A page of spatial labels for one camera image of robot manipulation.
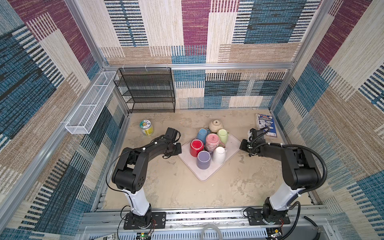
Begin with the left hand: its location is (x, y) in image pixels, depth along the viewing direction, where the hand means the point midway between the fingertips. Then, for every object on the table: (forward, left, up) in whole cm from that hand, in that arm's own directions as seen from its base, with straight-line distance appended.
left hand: (178, 148), depth 96 cm
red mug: (-4, -10, +10) cm, 15 cm away
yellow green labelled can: (+13, +22, +5) cm, 26 cm away
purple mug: (-11, -15, +6) cm, 19 cm away
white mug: (-9, -24, +7) cm, 26 cm away
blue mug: (+6, -15, +7) cm, 18 cm away
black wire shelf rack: (+39, +23, +16) cm, 48 cm away
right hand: (+2, -40, -2) cm, 40 cm away
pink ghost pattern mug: (-1, -21, +9) cm, 22 cm away
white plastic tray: (0, -34, +1) cm, 34 cm away
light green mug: (+5, -28, +8) cm, 29 cm away
